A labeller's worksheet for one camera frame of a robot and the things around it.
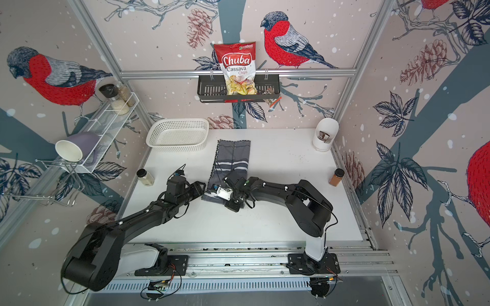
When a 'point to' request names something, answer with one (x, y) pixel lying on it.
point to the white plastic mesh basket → (178, 135)
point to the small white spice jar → (145, 177)
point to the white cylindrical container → (326, 130)
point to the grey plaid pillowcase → (230, 155)
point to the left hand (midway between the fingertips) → (205, 182)
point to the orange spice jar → (336, 177)
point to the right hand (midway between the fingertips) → (227, 202)
